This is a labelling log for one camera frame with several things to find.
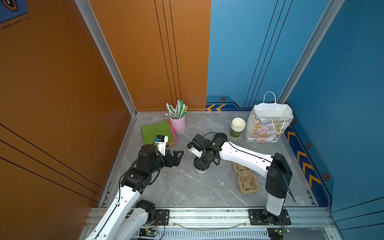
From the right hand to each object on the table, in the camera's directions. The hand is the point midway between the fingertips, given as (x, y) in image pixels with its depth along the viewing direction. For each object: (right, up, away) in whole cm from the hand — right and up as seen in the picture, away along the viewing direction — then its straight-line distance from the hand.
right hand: (201, 163), depth 82 cm
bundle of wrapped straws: (-15, +30, +17) cm, 38 cm away
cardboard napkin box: (-17, +9, +15) cm, 25 cm away
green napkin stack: (-28, +19, +29) cm, 45 cm away
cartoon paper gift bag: (+37, +24, 0) cm, 44 cm away
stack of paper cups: (+24, +21, +15) cm, 36 cm away
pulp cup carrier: (+26, -11, 0) cm, 28 cm away
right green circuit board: (+38, -29, -13) cm, 49 cm away
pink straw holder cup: (-15, +22, +21) cm, 34 cm away
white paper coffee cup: (0, -6, +3) cm, 7 cm away
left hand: (-12, +9, -8) cm, 17 cm away
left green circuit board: (-27, -30, -11) cm, 42 cm away
